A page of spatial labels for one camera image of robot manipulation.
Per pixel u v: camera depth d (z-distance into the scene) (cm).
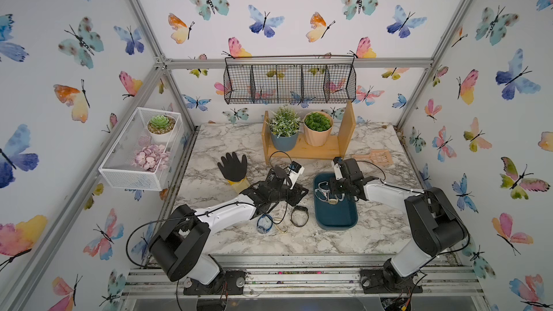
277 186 67
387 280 67
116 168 63
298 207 88
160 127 71
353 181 72
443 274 77
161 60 91
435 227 46
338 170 79
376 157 108
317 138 96
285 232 84
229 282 74
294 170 74
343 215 89
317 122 96
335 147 103
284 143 102
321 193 93
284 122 90
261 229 83
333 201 91
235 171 104
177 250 43
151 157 63
